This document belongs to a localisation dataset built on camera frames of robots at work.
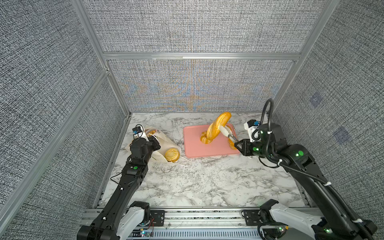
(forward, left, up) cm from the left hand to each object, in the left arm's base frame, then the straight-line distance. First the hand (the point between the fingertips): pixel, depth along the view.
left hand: (156, 134), depth 79 cm
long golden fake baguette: (+1, -31, +1) cm, 31 cm away
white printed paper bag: (+7, -2, -18) cm, 19 cm away
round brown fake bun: (-3, -7, -15) cm, 17 cm away
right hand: (-11, -39, +6) cm, 41 cm away
